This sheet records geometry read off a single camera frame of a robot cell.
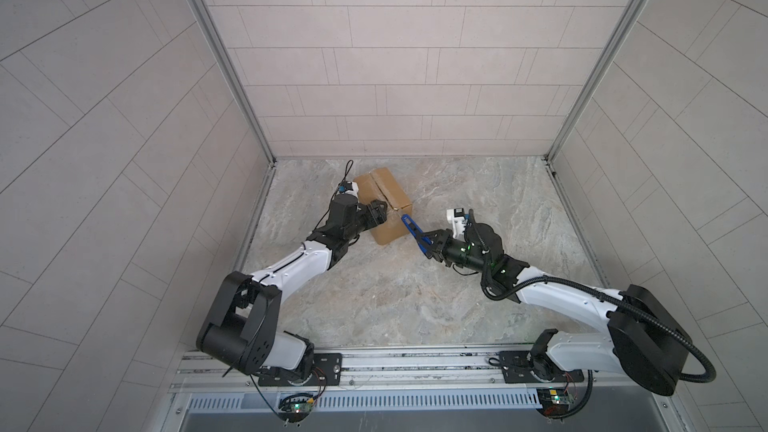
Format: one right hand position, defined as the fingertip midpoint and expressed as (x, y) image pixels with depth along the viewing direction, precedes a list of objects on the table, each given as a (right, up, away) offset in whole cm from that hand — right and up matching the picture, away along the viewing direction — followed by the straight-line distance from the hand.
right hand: (413, 243), depth 74 cm
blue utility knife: (0, +3, +2) cm, 4 cm away
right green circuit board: (+32, -35, -6) cm, 48 cm away
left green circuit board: (-26, -34, -10) cm, 44 cm away
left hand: (-7, +9, +12) cm, 16 cm away
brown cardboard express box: (-9, +15, +15) cm, 23 cm away
